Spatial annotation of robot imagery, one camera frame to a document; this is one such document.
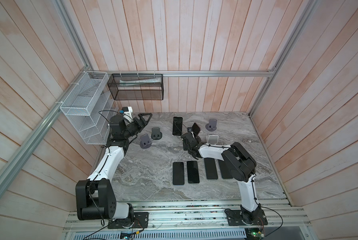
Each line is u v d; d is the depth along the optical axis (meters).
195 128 0.93
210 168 0.90
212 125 1.09
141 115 0.71
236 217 0.73
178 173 0.90
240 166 0.54
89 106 0.67
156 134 1.04
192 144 0.79
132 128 0.70
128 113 0.73
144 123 0.70
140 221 0.73
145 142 0.98
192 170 0.90
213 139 0.98
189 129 0.88
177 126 1.07
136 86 1.05
